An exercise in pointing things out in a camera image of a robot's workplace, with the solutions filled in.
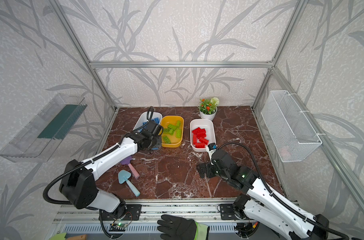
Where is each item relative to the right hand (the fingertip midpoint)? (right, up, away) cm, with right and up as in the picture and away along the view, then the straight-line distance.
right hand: (204, 160), depth 75 cm
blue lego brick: (-42, +18, +34) cm, 57 cm away
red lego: (+1, +7, +24) cm, 25 cm away
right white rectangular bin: (+5, +18, +30) cm, 35 cm away
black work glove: (-13, -30, -7) cm, 34 cm away
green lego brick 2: (-23, +7, +24) cm, 34 cm away
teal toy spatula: (-45, -11, +9) cm, 47 cm away
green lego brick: (-15, +11, +27) cm, 33 cm away
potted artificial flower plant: (+5, +29, +26) cm, 39 cm away
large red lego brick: (-1, +12, +27) cm, 29 cm away
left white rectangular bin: (-42, +22, +32) cm, 57 cm away
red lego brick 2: (-4, +8, +24) cm, 26 cm away
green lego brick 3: (-16, +18, +32) cm, 40 cm away
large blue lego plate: (-33, +21, +34) cm, 51 cm away
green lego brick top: (-21, +16, +32) cm, 41 cm away
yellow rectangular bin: (-19, +13, +29) cm, 37 cm away
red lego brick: (-1, +4, +22) cm, 22 cm away
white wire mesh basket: (+36, +14, -14) cm, 41 cm away
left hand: (-25, +11, +12) cm, 30 cm away
